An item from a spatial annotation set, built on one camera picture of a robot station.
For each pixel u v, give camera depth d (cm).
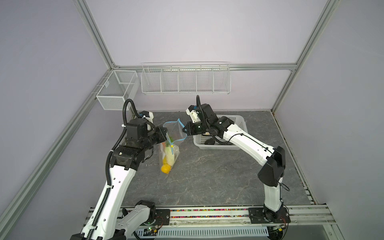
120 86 102
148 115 61
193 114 72
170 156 83
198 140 97
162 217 73
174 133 84
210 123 61
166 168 82
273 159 48
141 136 50
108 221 37
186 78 99
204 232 158
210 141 96
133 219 53
